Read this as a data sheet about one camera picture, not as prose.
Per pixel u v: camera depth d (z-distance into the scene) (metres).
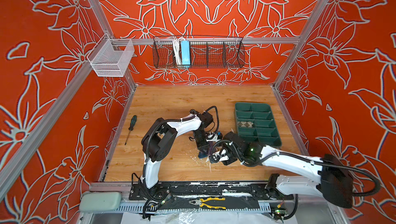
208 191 0.74
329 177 0.40
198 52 0.99
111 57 0.94
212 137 0.77
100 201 0.69
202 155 0.81
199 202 0.70
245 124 0.92
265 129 0.88
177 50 0.90
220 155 0.66
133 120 0.98
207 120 0.69
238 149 0.60
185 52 0.88
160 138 0.52
